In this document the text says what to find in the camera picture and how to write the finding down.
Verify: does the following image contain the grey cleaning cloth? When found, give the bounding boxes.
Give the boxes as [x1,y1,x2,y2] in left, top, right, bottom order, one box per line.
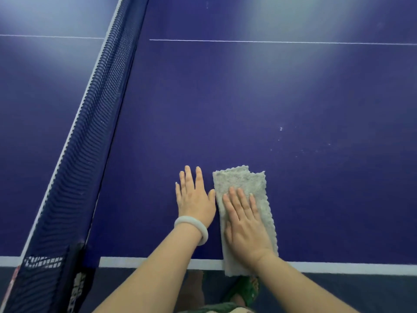
[212,165,279,277]

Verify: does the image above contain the person's right foot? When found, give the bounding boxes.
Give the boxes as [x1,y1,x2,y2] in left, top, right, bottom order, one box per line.
[231,276,260,307]

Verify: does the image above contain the grey shorts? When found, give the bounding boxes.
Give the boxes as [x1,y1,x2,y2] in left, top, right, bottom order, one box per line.
[175,303,255,313]

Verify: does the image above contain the white jade bangle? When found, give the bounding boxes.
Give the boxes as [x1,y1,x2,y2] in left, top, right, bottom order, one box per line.
[174,216,209,246]

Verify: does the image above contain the person's right forearm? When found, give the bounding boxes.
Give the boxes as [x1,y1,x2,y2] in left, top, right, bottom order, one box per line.
[253,251,361,313]

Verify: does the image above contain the person's left leg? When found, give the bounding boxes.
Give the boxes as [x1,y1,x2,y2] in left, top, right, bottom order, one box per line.
[175,270,205,312]

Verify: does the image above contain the person's left hand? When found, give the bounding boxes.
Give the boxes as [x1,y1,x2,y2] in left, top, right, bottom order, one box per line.
[175,165,217,229]

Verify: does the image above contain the blue table net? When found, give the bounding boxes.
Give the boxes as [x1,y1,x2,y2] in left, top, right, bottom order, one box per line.
[0,0,150,313]

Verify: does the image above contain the person's left forearm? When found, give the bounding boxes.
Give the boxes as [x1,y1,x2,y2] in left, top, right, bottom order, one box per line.
[93,223,203,313]

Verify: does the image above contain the person's right hand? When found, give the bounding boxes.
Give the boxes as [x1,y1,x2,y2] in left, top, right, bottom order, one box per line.
[222,186,276,268]

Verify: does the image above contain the blue table tennis table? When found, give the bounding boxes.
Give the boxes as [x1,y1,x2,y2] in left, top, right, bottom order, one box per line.
[0,0,417,277]

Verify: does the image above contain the green right slipper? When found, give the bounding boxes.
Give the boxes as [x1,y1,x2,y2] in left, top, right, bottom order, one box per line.
[223,275,260,307]

